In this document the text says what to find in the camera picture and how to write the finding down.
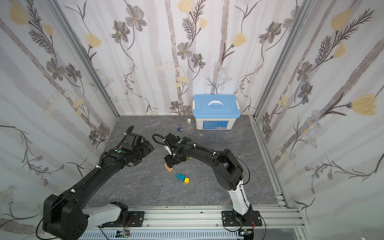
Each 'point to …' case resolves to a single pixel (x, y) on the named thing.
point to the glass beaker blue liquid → (179, 124)
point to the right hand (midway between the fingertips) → (174, 157)
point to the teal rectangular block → (180, 177)
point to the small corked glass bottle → (190, 129)
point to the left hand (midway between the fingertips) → (150, 149)
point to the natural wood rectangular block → (169, 169)
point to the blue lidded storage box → (216, 111)
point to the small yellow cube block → (187, 180)
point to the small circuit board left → (122, 234)
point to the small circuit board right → (248, 234)
